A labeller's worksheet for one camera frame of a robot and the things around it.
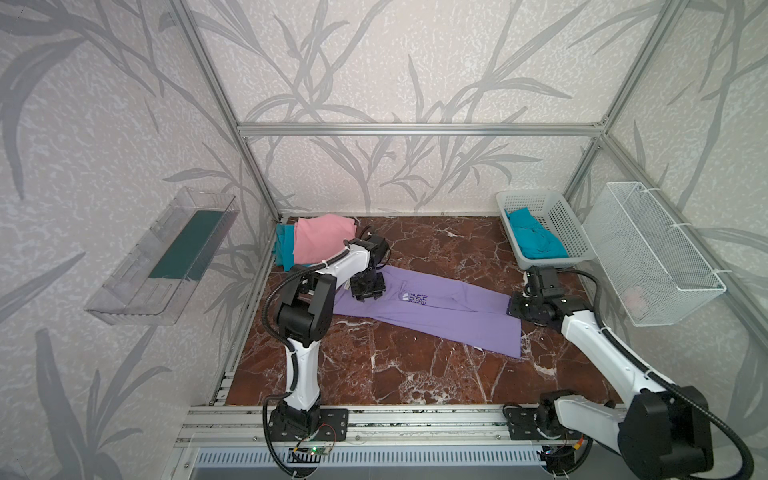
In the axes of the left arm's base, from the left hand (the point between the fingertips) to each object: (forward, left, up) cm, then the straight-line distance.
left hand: (378, 288), depth 96 cm
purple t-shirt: (-7, -20, -1) cm, 21 cm away
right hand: (-6, -41, +7) cm, 41 cm away
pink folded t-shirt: (+22, +24, -2) cm, 32 cm away
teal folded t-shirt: (+15, +34, +1) cm, 37 cm away
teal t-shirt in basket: (+21, -56, +1) cm, 60 cm away
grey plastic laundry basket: (+31, -68, +1) cm, 75 cm away
